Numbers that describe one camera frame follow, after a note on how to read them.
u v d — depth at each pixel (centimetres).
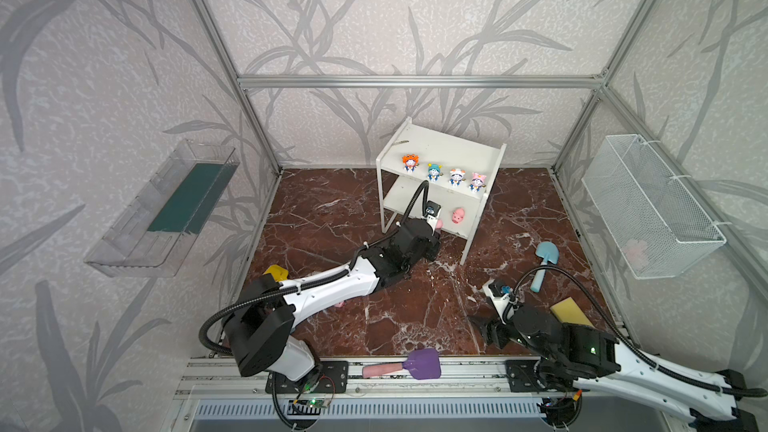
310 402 71
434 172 71
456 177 69
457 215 84
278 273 91
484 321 66
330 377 72
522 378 72
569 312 84
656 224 63
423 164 74
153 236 64
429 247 72
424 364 77
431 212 68
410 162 72
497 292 63
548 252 96
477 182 68
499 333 64
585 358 53
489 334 64
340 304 85
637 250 74
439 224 81
